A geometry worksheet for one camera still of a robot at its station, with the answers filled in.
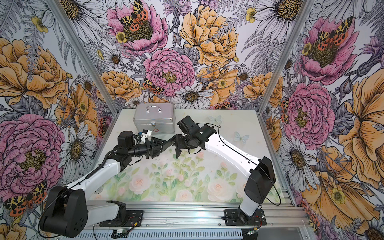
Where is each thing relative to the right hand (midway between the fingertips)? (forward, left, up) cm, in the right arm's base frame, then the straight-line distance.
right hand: (180, 146), depth 78 cm
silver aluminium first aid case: (+27, +16, -6) cm, 32 cm away
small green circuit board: (-34, +28, -20) cm, 48 cm away
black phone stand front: (+2, +6, 0) cm, 7 cm away
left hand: (0, +8, -2) cm, 8 cm away
